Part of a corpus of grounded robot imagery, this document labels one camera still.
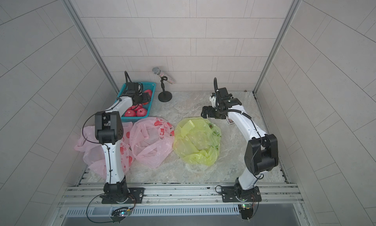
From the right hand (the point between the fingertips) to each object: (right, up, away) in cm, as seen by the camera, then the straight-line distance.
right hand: (208, 113), depth 86 cm
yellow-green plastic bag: (-7, -17, +5) cm, 19 cm away
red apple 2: (-41, +14, +18) cm, 47 cm away
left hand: (-42, +12, +21) cm, 49 cm away
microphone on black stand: (-32, +11, +26) cm, 43 cm away
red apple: (-43, 0, +10) cm, 45 cm away
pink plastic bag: (-65, -21, -5) cm, 68 cm away
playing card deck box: (+16, -6, +13) cm, 21 cm away
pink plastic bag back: (-35, -17, +5) cm, 39 cm away
